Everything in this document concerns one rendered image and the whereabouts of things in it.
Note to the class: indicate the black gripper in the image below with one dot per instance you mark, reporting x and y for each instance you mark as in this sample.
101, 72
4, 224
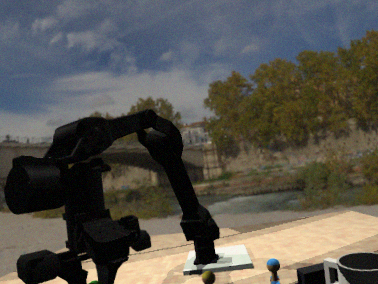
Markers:
42, 266

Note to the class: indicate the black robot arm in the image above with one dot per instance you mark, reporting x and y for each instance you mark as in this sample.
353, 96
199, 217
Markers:
37, 184

